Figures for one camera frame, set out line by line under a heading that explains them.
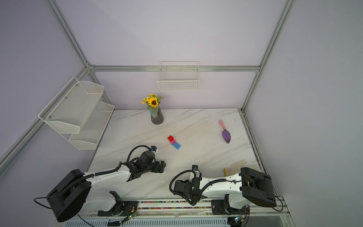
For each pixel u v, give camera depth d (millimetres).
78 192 417
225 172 859
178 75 948
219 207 732
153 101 930
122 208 688
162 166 797
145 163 676
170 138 963
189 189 612
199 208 748
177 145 964
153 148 801
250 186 475
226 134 1023
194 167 731
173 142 966
